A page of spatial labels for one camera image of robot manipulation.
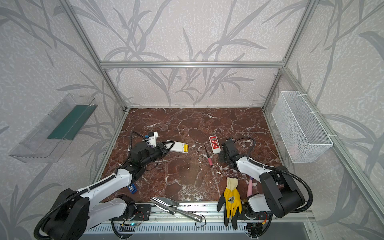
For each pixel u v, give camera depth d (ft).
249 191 2.60
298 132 2.11
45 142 2.08
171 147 2.53
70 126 2.07
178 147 2.63
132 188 2.58
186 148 2.70
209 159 3.00
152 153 2.31
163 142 2.44
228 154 2.32
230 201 2.46
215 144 3.23
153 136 2.49
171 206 2.57
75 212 1.32
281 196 1.39
